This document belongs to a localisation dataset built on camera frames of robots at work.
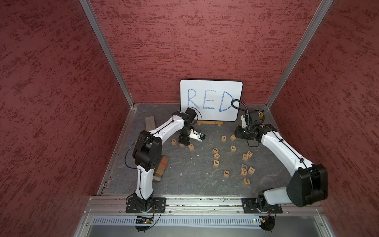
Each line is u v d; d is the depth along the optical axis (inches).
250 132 23.9
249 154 35.3
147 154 20.4
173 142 37.3
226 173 32.7
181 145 36.3
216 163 34.2
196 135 31.9
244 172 32.7
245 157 35.3
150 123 41.3
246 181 31.5
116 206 29.7
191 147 36.9
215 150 36.3
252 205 29.1
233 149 36.4
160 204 29.2
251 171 32.9
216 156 35.3
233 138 38.3
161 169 33.4
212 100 38.3
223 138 38.3
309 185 16.2
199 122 41.7
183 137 32.0
